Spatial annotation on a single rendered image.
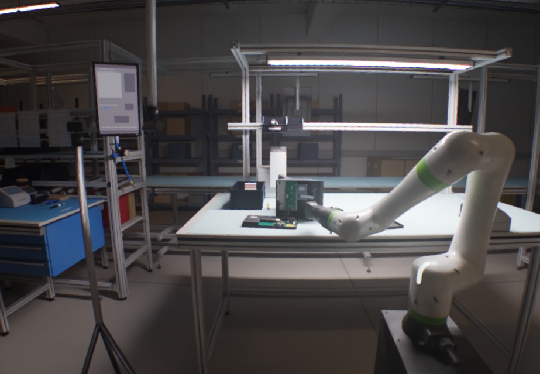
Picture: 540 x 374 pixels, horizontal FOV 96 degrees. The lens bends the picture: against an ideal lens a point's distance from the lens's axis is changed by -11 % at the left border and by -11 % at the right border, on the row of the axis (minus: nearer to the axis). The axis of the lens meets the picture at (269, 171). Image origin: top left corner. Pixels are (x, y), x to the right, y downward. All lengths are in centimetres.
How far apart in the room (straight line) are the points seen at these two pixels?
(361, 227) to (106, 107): 181
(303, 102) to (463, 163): 252
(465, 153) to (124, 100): 198
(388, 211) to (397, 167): 385
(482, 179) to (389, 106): 498
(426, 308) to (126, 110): 203
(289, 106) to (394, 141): 320
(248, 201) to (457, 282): 110
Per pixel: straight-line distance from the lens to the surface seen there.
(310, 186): 143
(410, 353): 101
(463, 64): 193
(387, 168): 480
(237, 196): 162
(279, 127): 173
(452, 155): 84
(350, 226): 101
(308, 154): 503
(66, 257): 228
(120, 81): 215
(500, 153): 97
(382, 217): 107
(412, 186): 94
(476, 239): 106
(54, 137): 274
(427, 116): 623
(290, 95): 321
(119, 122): 218
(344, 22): 602
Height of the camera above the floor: 143
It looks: 7 degrees down
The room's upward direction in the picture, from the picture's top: straight up
